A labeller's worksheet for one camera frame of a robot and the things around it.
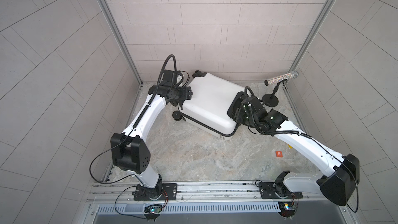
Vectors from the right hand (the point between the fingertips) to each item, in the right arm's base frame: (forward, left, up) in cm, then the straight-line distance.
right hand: (234, 117), depth 78 cm
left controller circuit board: (-35, +39, -13) cm, 54 cm away
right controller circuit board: (-38, -19, -19) cm, 46 cm away
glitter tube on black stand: (+22, -31, -16) cm, 41 cm away
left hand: (+15, +22, +6) cm, 27 cm away
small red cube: (-14, -24, -17) cm, 33 cm away
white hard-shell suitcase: (+5, +11, +2) cm, 13 cm away
